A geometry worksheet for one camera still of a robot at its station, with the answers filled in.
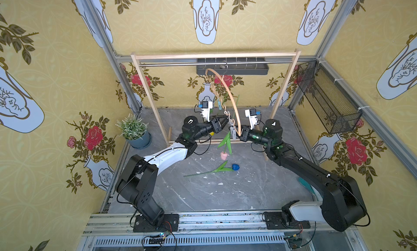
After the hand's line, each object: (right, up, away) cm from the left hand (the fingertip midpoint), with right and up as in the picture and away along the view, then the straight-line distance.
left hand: (231, 118), depth 74 cm
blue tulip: (+4, -26, +16) cm, 31 cm away
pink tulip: (-2, -11, +2) cm, 12 cm away
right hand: (-1, -6, 0) cm, 6 cm away
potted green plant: (-51, -7, +14) cm, 53 cm away
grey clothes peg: (0, -6, -6) cm, 9 cm away
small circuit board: (-32, -54, -3) cm, 62 cm away
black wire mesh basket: (+55, +4, +9) cm, 56 cm away
